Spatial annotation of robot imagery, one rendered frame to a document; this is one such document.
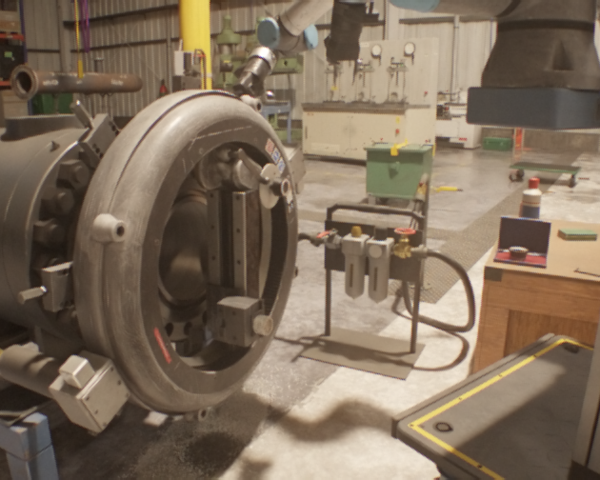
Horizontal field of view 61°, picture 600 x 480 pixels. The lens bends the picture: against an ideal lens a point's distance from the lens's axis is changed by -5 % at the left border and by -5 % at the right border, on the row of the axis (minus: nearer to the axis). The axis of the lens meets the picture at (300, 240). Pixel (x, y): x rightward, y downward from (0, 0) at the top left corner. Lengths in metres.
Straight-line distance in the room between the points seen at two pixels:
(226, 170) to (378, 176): 3.36
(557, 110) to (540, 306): 0.99
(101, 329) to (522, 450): 0.82
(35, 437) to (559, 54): 1.31
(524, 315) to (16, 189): 1.46
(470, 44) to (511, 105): 11.20
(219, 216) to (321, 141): 6.68
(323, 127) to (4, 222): 6.79
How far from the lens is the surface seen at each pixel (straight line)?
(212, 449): 1.60
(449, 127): 10.64
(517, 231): 1.87
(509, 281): 1.71
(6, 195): 1.38
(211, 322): 1.35
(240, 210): 1.23
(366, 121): 7.41
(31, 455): 1.42
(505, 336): 1.77
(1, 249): 1.37
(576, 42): 0.88
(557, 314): 1.74
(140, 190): 0.99
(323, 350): 2.11
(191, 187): 1.30
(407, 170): 4.47
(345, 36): 1.29
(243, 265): 1.26
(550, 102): 0.82
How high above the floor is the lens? 0.97
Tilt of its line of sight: 15 degrees down
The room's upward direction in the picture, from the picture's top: straight up
